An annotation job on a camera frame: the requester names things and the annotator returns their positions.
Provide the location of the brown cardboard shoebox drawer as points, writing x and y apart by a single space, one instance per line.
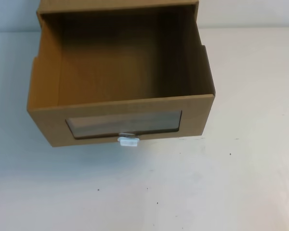
141 71

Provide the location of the upper brown shoebox shell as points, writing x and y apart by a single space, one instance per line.
80 6

